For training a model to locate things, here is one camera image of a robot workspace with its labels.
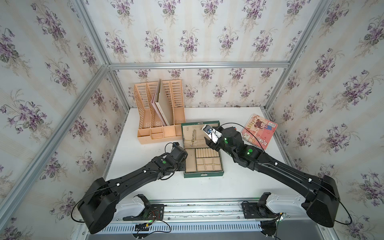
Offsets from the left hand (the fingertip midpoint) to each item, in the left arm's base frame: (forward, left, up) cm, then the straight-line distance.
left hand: (185, 165), depth 83 cm
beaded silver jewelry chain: (+17, -5, +5) cm, 18 cm away
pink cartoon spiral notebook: (+27, -52, -4) cm, 59 cm away
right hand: (+11, -14, +19) cm, 26 cm away
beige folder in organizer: (+40, +16, +10) cm, 44 cm away
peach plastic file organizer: (+25, +23, +3) cm, 34 cm away
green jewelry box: (+5, -11, -3) cm, 12 cm away
